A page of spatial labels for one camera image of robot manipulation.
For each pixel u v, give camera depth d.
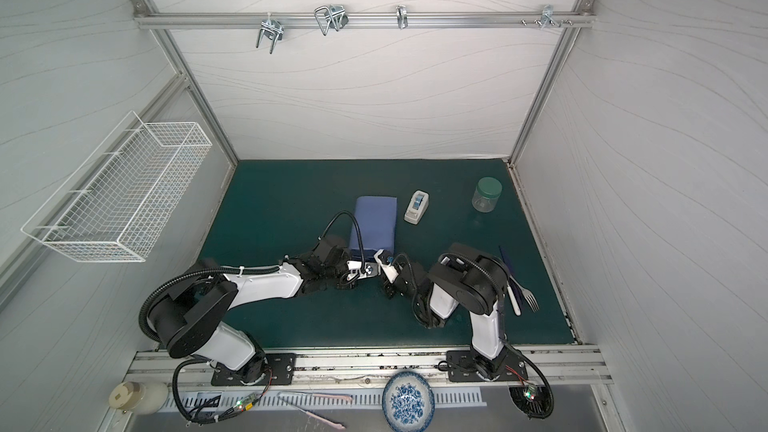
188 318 0.44
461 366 0.73
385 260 0.77
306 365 0.75
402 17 0.78
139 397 0.63
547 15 0.76
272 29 0.80
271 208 1.07
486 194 0.99
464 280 0.51
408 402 0.69
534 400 0.72
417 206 1.02
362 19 0.78
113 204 0.67
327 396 0.70
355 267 0.77
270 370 0.73
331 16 0.77
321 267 0.71
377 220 0.95
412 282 0.68
